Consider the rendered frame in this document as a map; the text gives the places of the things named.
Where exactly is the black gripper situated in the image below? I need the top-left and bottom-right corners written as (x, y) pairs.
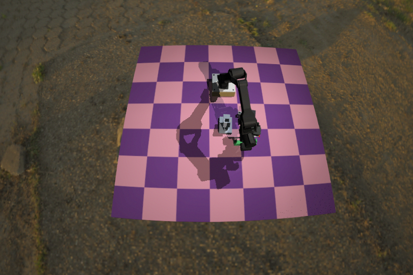
top-left (238, 118), bottom-right (252, 151)

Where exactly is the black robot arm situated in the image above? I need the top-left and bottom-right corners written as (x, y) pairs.
top-left (217, 68), bottom-right (261, 148)

